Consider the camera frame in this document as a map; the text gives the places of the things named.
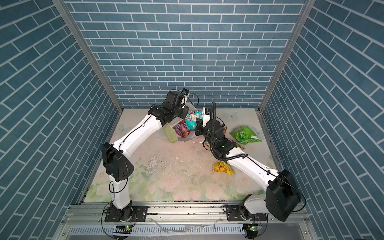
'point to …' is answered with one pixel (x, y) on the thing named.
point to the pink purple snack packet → (182, 129)
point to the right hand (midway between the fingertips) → (196, 116)
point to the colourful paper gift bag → (192, 107)
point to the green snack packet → (245, 135)
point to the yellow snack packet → (221, 166)
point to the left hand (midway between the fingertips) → (184, 106)
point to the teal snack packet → (191, 122)
